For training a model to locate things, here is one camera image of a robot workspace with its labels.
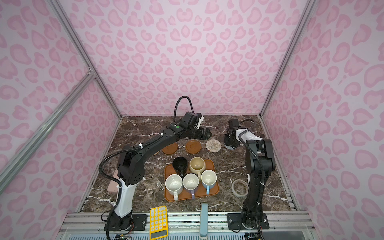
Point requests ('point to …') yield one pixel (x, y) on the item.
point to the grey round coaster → (229, 147)
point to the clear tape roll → (239, 188)
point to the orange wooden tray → (200, 191)
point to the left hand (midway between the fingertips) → (208, 132)
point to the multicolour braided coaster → (213, 146)
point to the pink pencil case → (112, 186)
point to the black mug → (180, 165)
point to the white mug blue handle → (209, 179)
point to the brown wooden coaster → (193, 146)
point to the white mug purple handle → (191, 182)
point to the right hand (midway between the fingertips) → (229, 142)
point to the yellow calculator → (158, 228)
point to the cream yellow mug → (197, 165)
